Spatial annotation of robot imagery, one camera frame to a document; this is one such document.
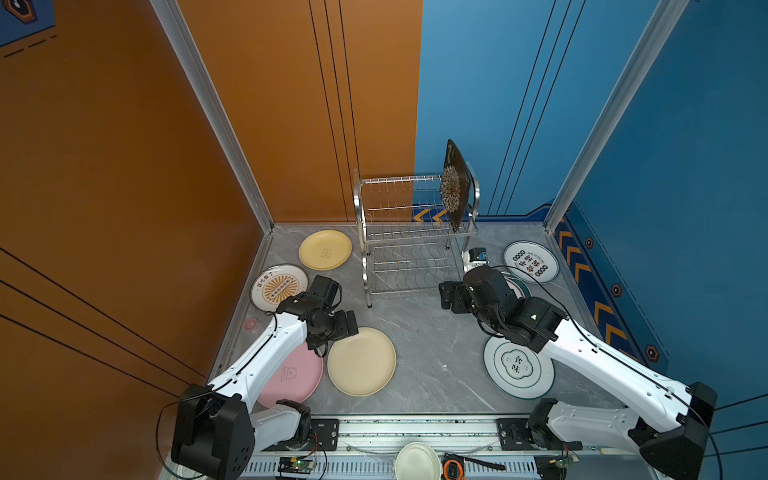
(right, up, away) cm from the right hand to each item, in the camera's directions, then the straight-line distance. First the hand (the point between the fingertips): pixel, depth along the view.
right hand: (449, 287), depth 74 cm
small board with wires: (+25, -41, -4) cm, 48 cm away
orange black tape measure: (0, -40, -7) cm, 40 cm away
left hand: (-28, -13, +9) cm, 32 cm away
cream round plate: (-23, -24, +11) cm, 35 cm away
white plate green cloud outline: (+21, -24, +9) cm, 33 cm away
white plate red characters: (+38, +6, +35) cm, 52 cm away
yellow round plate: (-40, +10, +38) cm, 56 cm away
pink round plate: (-41, -27, +9) cm, 50 cm away
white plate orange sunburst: (-55, -2, +29) cm, 62 cm away
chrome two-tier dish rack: (-9, +11, +36) cm, 39 cm away
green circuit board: (-37, -42, -3) cm, 56 cm away
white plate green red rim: (+28, -4, +26) cm, 38 cm away
